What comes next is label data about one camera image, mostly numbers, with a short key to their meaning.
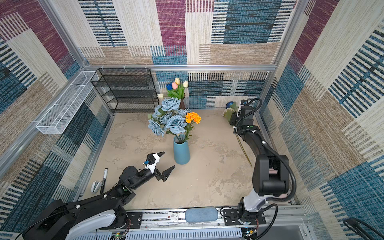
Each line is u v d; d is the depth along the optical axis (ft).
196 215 2.39
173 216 2.44
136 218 2.43
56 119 2.30
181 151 2.67
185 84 3.08
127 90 3.66
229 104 3.94
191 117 2.25
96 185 2.72
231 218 2.40
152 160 2.08
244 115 2.22
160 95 3.17
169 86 3.04
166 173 2.29
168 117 2.31
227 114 3.61
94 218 1.79
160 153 2.53
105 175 2.86
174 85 3.02
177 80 3.07
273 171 1.64
